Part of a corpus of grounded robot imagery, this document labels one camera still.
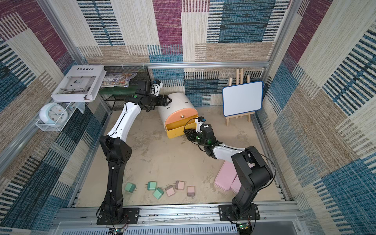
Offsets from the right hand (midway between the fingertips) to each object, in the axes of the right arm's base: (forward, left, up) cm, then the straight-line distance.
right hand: (184, 129), depth 89 cm
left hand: (+16, +11, +10) cm, 22 cm away
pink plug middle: (-28, +3, -13) cm, 31 cm away
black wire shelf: (+34, +54, -3) cm, 64 cm away
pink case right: (-28, -28, -15) cm, 43 cm away
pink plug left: (-31, +8, -13) cm, 35 cm away
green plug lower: (-32, +14, -13) cm, 38 cm away
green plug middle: (-28, +18, -13) cm, 36 cm away
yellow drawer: (-1, +5, +2) cm, 5 cm away
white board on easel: (+21, -38, +4) cm, 44 cm away
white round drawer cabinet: (+16, +3, +8) cm, 18 cm away
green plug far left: (-29, +29, -13) cm, 44 cm away
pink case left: (-23, -23, -14) cm, 36 cm away
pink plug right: (-31, -4, -14) cm, 34 cm away
